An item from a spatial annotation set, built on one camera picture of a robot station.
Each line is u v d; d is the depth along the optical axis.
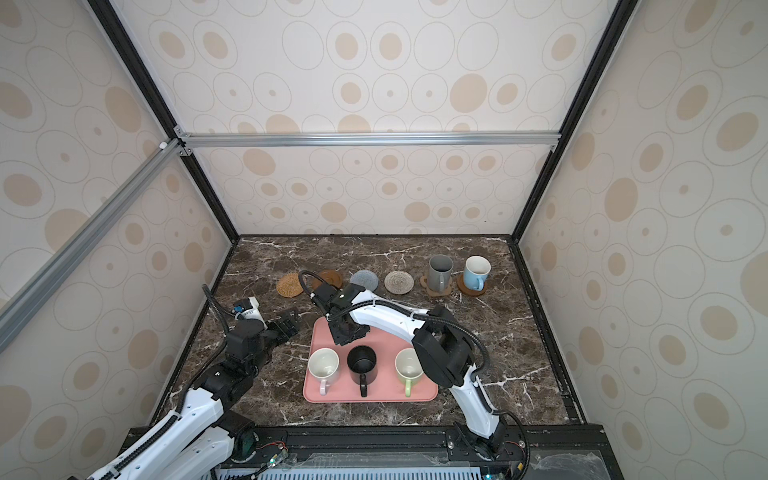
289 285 1.05
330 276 1.09
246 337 0.59
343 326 0.74
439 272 0.96
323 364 0.83
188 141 0.91
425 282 1.05
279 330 0.71
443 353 0.51
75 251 0.60
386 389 0.83
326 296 0.70
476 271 0.97
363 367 0.84
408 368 0.85
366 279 1.06
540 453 0.73
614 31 0.70
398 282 1.06
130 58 0.73
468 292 1.02
